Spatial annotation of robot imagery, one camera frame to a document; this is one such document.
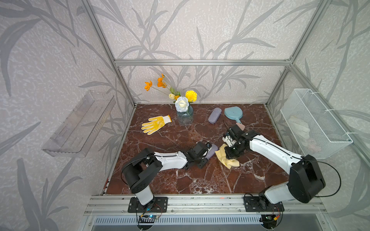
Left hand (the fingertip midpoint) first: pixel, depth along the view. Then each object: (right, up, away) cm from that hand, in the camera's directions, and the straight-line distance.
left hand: (203, 159), depth 89 cm
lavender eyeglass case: (+4, +5, -2) cm, 7 cm away
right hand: (+14, +5, -5) cm, 15 cm away
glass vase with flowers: (-11, +30, -12) cm, 34 cm away
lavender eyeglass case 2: (+10, +28, +21) cm, 36 cm away
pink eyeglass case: (+29, +20, +13) cm, 37 cm away
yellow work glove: (-36, +21, +19) cm, 46 cm away
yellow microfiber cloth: (+13, +2, -13) cm, 18 cm away
